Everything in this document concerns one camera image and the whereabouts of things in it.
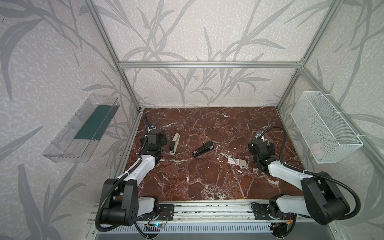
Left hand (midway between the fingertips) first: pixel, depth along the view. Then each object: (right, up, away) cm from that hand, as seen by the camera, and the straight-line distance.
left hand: (156, 131), depth 89 cm
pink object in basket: (+85, -8, -16) cm, 87 cm away
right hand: (+65, -5, +1) cm, 65 cm away
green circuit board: (+4, -46, -17) cm, 49 cm away
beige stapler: (+10, -9, +5) cm, 14 cm away
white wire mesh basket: (+82, 0, -26) cm, 86 cm away
